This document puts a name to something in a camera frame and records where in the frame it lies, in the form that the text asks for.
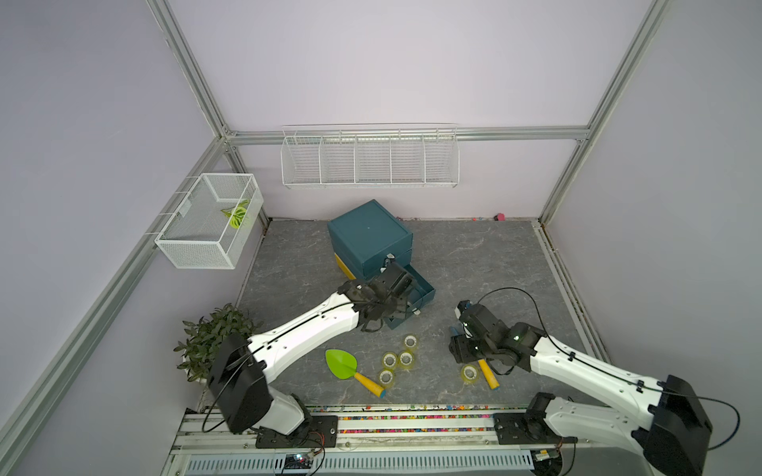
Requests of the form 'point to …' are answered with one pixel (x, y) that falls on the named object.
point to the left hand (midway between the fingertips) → (397, 305)
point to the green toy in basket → (236, 213)
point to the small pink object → (500, 216)
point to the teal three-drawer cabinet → (363, 240)
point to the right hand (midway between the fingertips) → (456, 344)
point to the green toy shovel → (344, 367)
